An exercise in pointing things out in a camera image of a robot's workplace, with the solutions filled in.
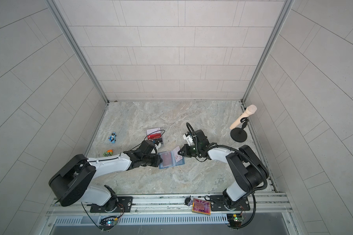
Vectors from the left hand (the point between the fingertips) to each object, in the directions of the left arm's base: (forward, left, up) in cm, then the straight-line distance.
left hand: (166, 160), depth 87 cm
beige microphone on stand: (+17, -48, +1) cm, 51 cm away
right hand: (+2, -8, +4) cm, 9 cm away
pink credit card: (0, -7, +4) cm, 8 cm away
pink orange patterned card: (-24, -19, +3) cm, 31 cm away
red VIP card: (0, -1, +2) cm, 2 cm away
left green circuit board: (-30, +24, +3) cm, 38 cm away
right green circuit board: (-29, -35, +1) cm, 45 cm away
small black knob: (-21, -13, +5) cm, 25 cm away
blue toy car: (+13, +35, +2) cm, 38 cm away
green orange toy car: (+3, +34, +3) cm, 35 cm away
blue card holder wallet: (-2, -5, +1) cm, 5 cm away
